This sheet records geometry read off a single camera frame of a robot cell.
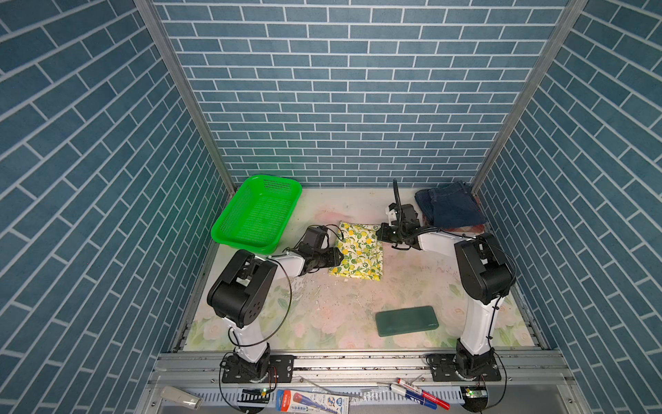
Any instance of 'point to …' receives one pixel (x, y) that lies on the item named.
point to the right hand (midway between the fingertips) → (374, 229)
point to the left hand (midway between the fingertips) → (339, 257)
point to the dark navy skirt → (448, 205)
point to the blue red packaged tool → (293, 401)
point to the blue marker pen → (414, 396)
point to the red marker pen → (424, 394)
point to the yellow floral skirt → (362, 249)
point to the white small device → (181, 397)
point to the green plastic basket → (258, 216)
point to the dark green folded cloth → (407, 320)
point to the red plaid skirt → (471, 228)
